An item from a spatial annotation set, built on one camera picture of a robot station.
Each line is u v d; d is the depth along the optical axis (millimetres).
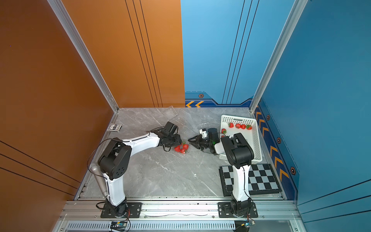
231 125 1054
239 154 547
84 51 855
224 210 726
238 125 1054
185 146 963
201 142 892
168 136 757
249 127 1052
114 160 504
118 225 719
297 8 702
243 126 1054
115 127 1054
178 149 936
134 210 736
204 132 965
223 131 1014
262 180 800
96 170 847
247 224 698
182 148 947
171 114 1162
